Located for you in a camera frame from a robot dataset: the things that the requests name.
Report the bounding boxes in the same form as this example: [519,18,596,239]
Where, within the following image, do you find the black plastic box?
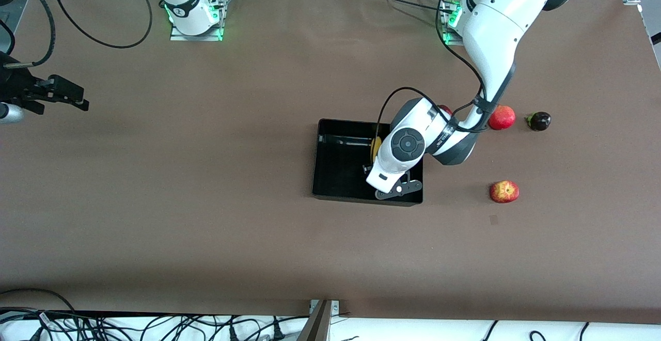
[312,118,424,207]

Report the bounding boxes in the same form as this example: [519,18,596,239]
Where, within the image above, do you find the red yellow apple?
[490,180,520,204]

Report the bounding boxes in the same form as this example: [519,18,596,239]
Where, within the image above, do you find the brown table cover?
[0,0,661,326]

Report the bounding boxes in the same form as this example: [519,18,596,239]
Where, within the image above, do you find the red pomegranate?
[488,104,516,131]

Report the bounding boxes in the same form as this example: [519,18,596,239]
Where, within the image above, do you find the dark purple eggplant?
[525,111,552,132]

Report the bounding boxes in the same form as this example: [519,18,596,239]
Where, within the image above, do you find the black corrugated hose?
[0,0,56,69]

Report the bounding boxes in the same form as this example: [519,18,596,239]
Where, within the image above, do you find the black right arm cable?
[45,0,154,50]

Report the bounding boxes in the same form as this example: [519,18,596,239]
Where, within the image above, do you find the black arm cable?
[45,0,154,50]
[376,0,517,140]

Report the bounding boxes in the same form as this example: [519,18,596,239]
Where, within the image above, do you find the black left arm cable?
[376,0,517,140]

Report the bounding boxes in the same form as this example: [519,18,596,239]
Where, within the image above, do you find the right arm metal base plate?
[170,0,224,42]

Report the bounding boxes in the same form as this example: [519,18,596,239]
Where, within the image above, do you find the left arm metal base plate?
[442,0,468,47]

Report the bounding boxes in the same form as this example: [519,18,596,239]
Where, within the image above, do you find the aluminium post with bracket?
[297,299,341,341]

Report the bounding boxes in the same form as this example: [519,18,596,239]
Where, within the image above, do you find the black arched floor cable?
[0,288,77,315]

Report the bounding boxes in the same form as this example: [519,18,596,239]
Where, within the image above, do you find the tangled black cables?
[0,307,310,341]

